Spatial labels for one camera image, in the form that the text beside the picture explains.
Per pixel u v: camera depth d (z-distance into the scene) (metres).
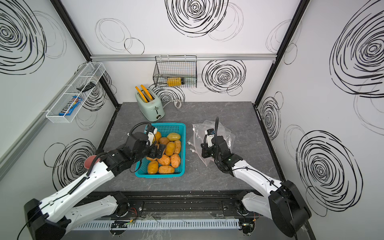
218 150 0.63
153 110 1.00
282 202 0.40
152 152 0.66
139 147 0.56
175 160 0.85
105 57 0.88
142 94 0.98
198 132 0.85
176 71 0.99
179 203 0.77
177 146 0.91
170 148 0.86
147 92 1.01
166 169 0.82
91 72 0.91
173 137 0.96
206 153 0.74
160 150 0.67
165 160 0.85
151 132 0.65
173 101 1.21
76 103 0.72
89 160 0.80
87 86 0.79
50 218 0.38
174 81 0.87
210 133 0.73
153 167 0.82
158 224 0.77
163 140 0.92
